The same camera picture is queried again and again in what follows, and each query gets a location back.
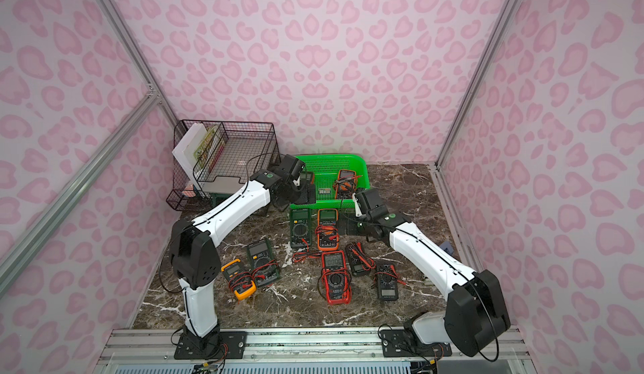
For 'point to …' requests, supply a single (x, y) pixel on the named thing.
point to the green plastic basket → (336, 177)
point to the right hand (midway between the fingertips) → (347, 223)
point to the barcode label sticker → (324, 190)
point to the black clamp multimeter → (386, 282)
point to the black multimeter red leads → (360, 264)
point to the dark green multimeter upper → (301, 228)
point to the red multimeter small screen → (334, 282)
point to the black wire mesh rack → (212, 158)
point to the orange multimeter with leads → (328, 230)
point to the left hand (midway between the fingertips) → (306, 193)
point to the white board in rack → (184, 153)
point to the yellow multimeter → (239, 278)
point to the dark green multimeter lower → (262, 261)
